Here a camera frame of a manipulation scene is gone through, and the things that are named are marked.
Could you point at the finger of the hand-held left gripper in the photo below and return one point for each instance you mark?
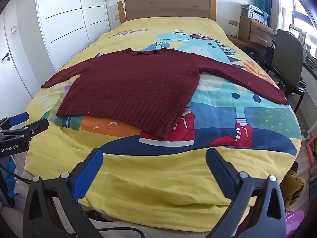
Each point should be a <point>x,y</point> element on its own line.
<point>17,119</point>
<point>37,127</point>

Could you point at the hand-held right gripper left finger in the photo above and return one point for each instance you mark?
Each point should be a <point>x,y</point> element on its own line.
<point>85,176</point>

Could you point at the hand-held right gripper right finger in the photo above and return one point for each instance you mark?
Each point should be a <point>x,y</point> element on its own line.
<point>218,168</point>

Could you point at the maroon knit sweater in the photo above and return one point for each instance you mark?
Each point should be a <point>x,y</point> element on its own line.
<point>136,86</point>

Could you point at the yellow dinosaur printed blanket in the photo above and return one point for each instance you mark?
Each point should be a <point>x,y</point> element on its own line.
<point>173,178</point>

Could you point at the white door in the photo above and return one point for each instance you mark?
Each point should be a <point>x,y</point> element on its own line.
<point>14,64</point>

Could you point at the person's leg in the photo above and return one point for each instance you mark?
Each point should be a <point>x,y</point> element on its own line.
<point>294,188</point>

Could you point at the pink plastic object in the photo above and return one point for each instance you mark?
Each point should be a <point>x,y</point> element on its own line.
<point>294,224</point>

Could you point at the white wardrobe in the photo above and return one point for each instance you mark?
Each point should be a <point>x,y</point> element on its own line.
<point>66,24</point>

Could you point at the dark bag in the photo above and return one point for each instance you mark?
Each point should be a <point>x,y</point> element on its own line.
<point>271,57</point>

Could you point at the grey office chair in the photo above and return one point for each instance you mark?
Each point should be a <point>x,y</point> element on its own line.
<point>288,54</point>

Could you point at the wooden drawer cabinet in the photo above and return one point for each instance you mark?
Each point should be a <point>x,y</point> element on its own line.
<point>255,32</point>

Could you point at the white printer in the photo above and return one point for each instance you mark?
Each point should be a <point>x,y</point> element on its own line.
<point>256,13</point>

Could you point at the wooden bed headboard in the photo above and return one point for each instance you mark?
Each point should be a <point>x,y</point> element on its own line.
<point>168,7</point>

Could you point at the wall light switch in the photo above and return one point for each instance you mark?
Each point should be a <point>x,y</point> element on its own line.
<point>14,29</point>

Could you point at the orange frame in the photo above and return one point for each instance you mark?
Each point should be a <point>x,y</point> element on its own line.
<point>310,153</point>

